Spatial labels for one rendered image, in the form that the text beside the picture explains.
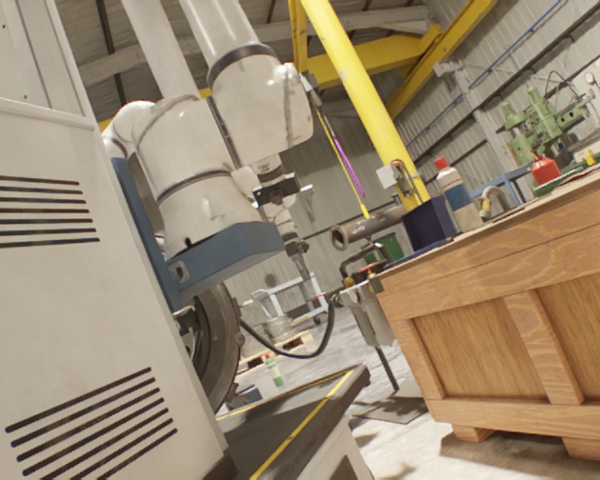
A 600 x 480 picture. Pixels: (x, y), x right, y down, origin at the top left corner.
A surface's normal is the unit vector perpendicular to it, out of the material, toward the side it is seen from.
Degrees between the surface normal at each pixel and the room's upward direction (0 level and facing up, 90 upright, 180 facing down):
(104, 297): 90
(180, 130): 89
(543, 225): 90
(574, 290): 90
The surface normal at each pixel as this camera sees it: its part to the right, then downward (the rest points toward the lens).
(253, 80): -0.04, -0.30
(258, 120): 0.18, 0.24
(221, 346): 0.31, -0.27
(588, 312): -0.86, 0.33
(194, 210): -0.21, -0.44
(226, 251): -0.35, 0.03
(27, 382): 0.84, -0.43
